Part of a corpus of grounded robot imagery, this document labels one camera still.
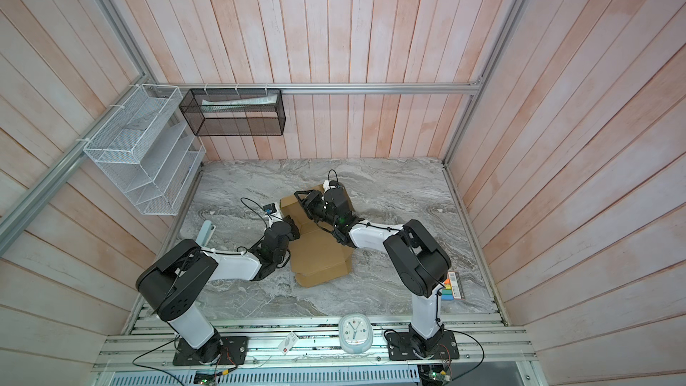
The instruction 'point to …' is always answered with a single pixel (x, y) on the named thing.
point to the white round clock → (355, 333)
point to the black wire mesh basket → (235, 112)
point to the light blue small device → (205, 232)
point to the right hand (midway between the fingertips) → (293, 197)
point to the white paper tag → (288, 342)
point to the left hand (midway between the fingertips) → (292, 219)
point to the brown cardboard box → (319, 254)
